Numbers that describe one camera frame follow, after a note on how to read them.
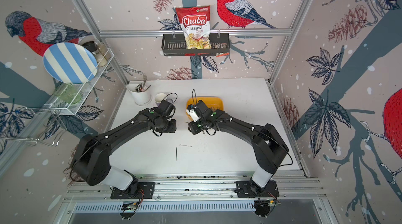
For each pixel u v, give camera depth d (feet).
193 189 2.44
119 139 1.62
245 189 2.39
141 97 3.39
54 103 2.11
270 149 1.46
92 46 2.61
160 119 2.11
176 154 2.80
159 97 3.33
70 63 2.37
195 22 2.62
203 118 2.16
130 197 2.34
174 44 3.11
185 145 2.98
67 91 2.26
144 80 3.49
